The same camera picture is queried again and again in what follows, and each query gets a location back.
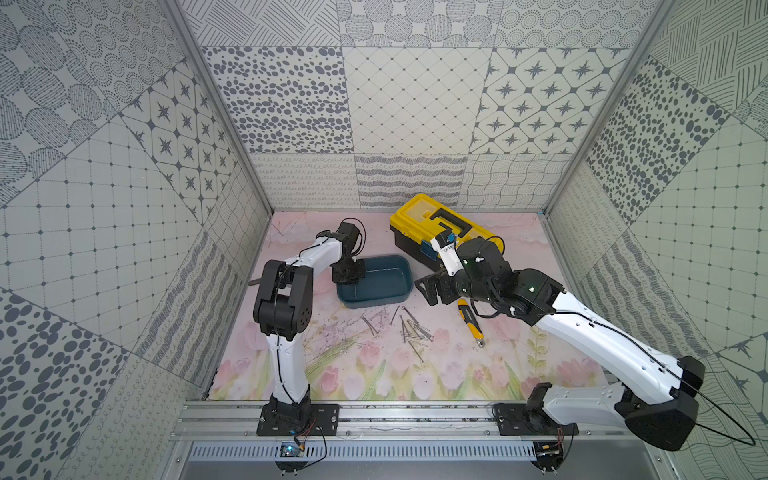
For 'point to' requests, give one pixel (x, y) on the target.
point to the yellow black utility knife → (471, 321)
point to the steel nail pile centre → (421, 331)
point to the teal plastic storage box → (387, 280)
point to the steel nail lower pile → (416, 352)
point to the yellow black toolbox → (415, 223)
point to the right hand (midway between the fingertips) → (433, 278)
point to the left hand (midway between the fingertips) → (357, 277)
